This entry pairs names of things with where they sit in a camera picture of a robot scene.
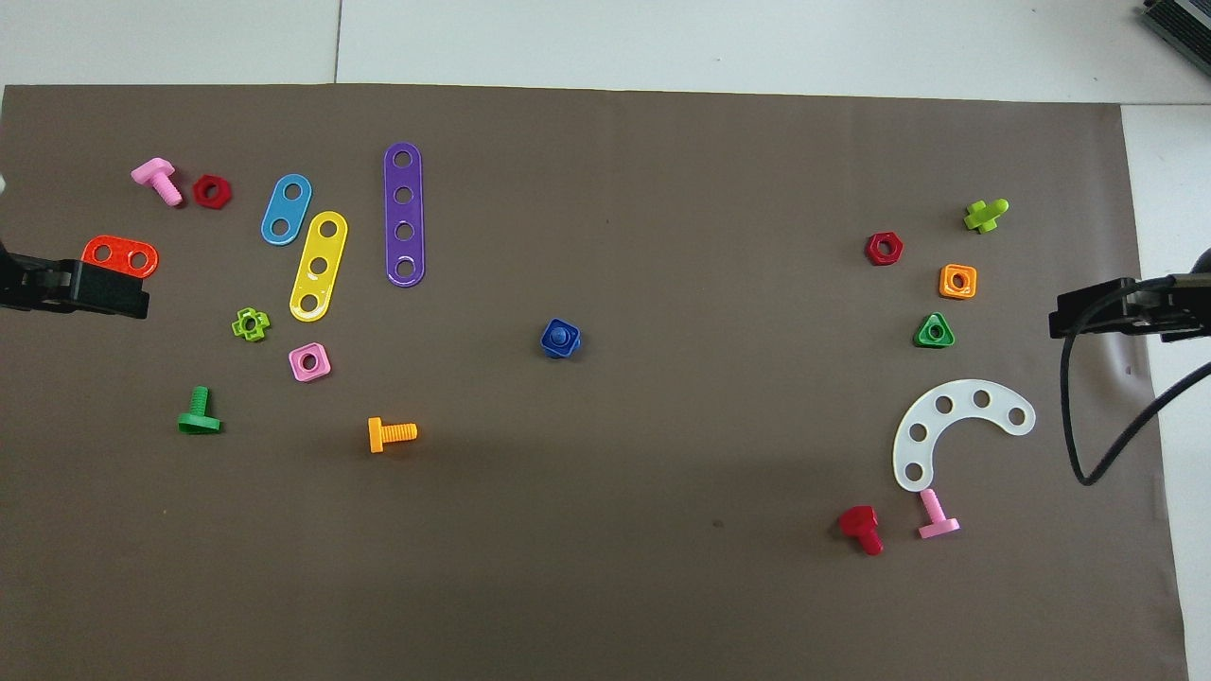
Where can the lime cross-head toy screw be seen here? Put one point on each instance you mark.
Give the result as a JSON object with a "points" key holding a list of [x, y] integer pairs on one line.
{"points": [[984, 218]]}

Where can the blue two-hole strip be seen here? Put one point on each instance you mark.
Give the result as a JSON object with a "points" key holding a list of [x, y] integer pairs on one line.
{"points": [[287, 210]]}

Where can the orange plastic square nut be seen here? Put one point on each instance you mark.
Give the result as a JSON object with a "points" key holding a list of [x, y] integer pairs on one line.
{"points": [[944, 291]]}

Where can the purple four-hole strip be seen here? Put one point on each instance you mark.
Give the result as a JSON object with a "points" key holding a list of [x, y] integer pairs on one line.
{"points": [[404, 214]]}

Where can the pink plastic toy screw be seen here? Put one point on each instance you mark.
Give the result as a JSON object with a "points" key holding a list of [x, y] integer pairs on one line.
{"points": [[156, 175], [938, 526]]}

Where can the yellow three-hole strip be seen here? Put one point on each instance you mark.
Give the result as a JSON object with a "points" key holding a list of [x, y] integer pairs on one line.
{"points": [[324, 248]]}

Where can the green plastic triangle nut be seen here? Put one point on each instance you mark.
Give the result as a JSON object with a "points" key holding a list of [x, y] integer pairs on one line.
{"points": [[922, 340]]}

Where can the red plastic hex nut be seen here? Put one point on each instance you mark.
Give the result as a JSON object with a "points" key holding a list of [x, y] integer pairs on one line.
{"points": [[199, 189], [871, 248]]}

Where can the blue plastic toy screw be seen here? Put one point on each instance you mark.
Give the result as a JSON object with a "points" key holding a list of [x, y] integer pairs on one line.
{"points": [[561, 334]]}

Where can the brown table mat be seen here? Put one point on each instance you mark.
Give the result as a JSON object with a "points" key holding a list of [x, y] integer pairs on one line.
{"points": [[605, 567]]}

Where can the blue plastic square nut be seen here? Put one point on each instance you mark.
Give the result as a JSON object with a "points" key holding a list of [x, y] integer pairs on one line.
{"points": [[548, 351]]}

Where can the pink plastic square nut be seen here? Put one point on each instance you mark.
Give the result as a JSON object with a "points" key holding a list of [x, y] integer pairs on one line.
{"points": [[297, 370]]}

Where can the green plastic toy screw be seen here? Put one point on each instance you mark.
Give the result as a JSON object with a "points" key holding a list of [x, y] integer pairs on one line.
{"points": [[199, 422]]}

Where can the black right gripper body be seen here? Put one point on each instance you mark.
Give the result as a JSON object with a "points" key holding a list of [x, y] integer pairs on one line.
{"points": [[1178, 305]]}

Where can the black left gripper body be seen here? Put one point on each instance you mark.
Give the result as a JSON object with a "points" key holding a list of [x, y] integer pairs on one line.
{"points": [[33, 286]]}

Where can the white curved five-hole strip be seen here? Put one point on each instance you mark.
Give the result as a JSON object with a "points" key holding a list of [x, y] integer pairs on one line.
{"points": [[929, 418]]}

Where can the dark ribbed device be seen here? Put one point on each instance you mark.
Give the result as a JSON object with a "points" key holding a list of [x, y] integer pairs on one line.
{"points": [[1183, 19]]}

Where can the green plastic cross nut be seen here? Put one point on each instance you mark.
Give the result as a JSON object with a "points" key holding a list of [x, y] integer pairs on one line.
{"points": [[239, 325]]}

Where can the red plastic toy screw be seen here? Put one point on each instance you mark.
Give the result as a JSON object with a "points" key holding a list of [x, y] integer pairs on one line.
{"points": [[856, 520]]}

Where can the orange plastic toy screw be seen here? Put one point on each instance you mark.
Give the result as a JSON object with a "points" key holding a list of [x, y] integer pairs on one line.
{"points": [[377, 435]]}

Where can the orange heart-shaped hole plate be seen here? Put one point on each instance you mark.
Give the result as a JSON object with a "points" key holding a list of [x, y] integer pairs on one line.
{"points": [[120, 248]]}

